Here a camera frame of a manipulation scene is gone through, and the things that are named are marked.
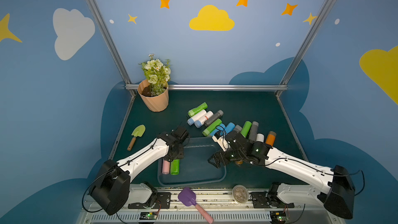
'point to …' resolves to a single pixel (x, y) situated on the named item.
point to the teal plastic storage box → (195, 168)
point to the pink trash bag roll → (166, 167)
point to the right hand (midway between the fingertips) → (216, 154)
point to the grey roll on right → (253, 132)
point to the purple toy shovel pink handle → (187, 197)
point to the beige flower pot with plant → (154, 91)
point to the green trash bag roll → (175, 167)
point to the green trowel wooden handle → (139, 131)
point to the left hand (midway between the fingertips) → (180, 154)
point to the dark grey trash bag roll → (218, 114)
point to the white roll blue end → (260, 137)
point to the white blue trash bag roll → (190, 121)
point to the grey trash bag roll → (238, 128)
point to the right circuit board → (279, 217)
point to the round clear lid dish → (240, 194)
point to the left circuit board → (148, 215)
